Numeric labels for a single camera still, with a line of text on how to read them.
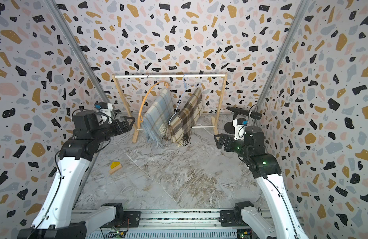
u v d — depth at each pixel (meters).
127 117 0.62
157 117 0.92
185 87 1.10
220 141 0.62
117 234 0.70
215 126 1.12
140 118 0.79
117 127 0.59
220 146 0.61
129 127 0.61
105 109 0.59
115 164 0.91
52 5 0.69
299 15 0.73
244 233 0.72
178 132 0.92
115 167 0.91
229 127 1.13
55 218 0.37
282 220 0.38
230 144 0.59
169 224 0.73
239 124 0.60
